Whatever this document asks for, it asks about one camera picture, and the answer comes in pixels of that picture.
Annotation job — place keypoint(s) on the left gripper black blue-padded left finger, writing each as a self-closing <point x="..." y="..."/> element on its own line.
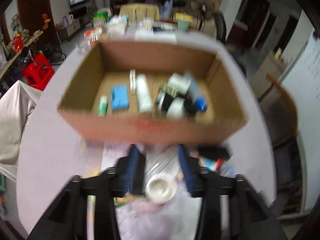
<point x="66" y="216"/>

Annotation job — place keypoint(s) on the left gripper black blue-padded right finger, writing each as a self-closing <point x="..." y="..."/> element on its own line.
<point x="248" y="215"/>

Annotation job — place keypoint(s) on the blue power plug adapter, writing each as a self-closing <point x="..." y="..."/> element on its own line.
<point x="119" y="98"/>

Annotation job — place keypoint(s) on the colourful small carton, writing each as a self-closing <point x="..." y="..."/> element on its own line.
<point x="219" y="166"/>

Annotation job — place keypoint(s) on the black flat case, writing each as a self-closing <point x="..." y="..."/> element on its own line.
<point x="214" y="152"/>

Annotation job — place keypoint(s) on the white tape roll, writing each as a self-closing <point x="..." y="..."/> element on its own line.
<point x="161" y="188"/>

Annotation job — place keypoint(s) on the green white tube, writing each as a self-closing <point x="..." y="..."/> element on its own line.
<point x="103" y="105"/>

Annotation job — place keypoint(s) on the white cloth covered chair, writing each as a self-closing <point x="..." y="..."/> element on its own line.
<point x="17" y="106"/>

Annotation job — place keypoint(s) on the blue capped bottle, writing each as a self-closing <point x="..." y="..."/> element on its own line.
<point x="197" y="97"/>

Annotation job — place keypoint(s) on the white cylinder bottle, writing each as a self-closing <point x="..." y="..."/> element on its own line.
<point x="143" y="94"/>

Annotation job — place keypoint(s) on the red plastic stool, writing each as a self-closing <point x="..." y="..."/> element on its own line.
<point x="38" y="72"/>

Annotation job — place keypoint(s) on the brown cardboard box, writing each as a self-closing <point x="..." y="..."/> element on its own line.
<point x="109" y="63"/>

